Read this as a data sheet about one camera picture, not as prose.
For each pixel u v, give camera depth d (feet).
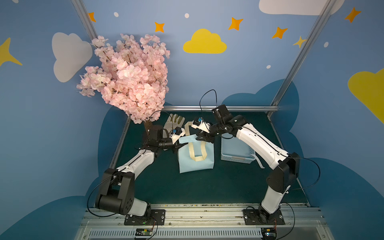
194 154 2.46
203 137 2.32
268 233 2.39
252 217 2.44
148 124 3.02
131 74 1.60
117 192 1.41
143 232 2.35
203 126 2.15
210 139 2.30
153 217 2.42
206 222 2.42
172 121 3.76
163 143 2.39
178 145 2.40
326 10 2.32
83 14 2.33
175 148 2.40
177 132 2.29
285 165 1.47
